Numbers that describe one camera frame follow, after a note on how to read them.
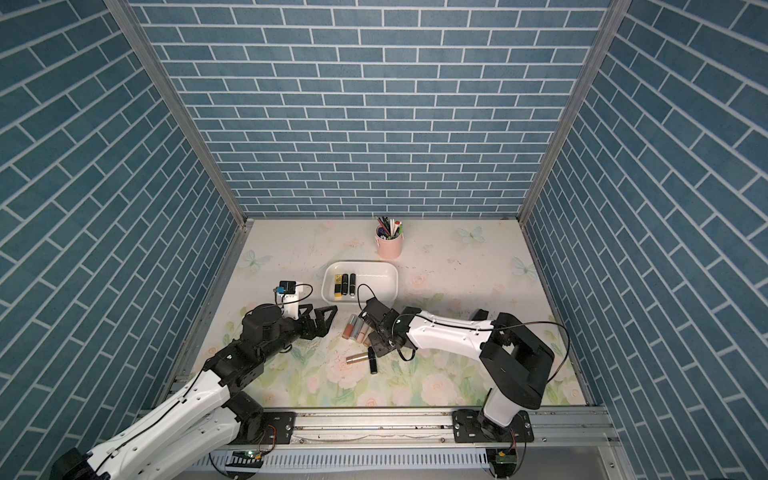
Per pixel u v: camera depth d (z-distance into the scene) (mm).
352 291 987
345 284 1003
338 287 985
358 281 1012
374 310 663
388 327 651
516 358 450
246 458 722
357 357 845
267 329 589
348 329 892
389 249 1046
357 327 909
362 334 889
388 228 1048
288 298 680
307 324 680
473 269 1087
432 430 753
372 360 844
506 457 732
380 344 757
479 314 935
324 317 706
